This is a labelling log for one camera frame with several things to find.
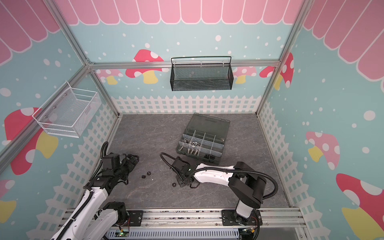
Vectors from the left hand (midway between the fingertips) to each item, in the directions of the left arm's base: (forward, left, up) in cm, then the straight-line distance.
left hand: (136, 164), depth 84 cm
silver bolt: (+13, -31, -6) cm, 34 cm away
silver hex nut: (+19, -33, -6) cm, 38 cm away
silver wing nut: (+22, -27, -7) cm, 35 cm away
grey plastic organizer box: (+22, -39, -5) cm, 46 cm away
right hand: (-5, -26, -6) cm, 27 cm away
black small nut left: (-2, -5, -8) cm, 10 cm away
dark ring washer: (-4, -3, -8) cm, 9 cm away
